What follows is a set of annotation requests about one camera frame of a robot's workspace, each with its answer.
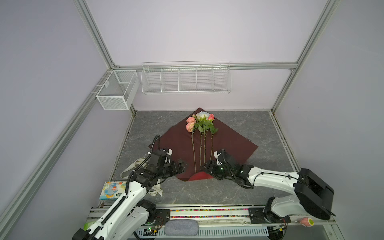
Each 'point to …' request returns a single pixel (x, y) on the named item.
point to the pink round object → (307, 222)
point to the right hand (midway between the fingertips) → (202, 171)
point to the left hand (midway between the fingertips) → (182, 169)
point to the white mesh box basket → (119, 90)
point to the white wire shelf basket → (186, 77)
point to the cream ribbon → (154, 189)
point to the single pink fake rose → (213, 130)
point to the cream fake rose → (199, 117)
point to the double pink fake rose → (190, 127)
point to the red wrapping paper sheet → (197, 148)
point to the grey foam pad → (181, 227)
